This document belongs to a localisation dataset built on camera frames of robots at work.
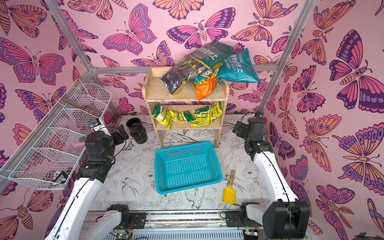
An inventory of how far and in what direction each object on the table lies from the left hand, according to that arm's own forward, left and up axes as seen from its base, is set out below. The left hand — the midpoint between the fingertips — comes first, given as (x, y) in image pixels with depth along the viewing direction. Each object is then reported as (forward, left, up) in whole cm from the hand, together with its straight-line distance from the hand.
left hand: (117, 126), depth 71 cm
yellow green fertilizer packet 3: (+15, -41, -9) cm, 45 cm away
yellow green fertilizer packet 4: (+13, -49, -3) cm, 51 cm away
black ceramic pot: (+14, 0, -22) cm, 26 cm away
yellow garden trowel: (-23, -56, -31) cm, 68 cm away
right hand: (+6, -63, -7) cm, 63 cm away
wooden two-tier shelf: (+19, -30, -9) cm, 37 cm away
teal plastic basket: (-6, -32, -32) cm, 46 cm away
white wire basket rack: (-17, +26, -6) cm, 32 cm away
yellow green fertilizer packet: (+11, -20, -4) cm, 23 cm away
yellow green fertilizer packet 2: (+15, -31, -9) cm, 35 cm away
